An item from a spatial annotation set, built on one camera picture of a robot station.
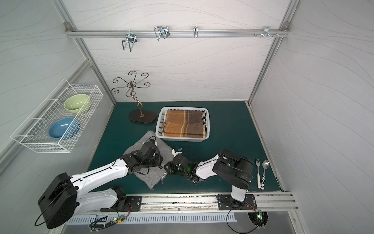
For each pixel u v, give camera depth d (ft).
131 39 2.58
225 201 2.45
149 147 2.13
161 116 3.25
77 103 2.38
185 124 3.06
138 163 2.00
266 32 2.51
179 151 2.64
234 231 2.09
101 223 2.31
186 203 2.45
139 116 3.62
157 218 2.31
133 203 2.42
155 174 2.62
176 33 2.53
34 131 1.91
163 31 2.49
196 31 2.37
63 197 1.32
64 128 2.17
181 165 2.17
